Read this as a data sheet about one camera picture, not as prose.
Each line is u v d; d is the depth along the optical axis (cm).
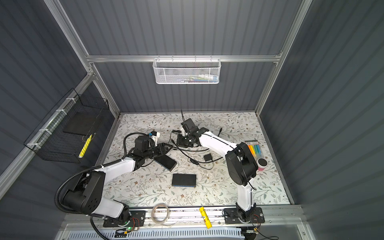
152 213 74
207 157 94
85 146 68
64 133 72
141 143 70
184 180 85
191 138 68
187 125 71
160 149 79
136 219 73
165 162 94
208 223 71
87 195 44
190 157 96
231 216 72
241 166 52
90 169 47
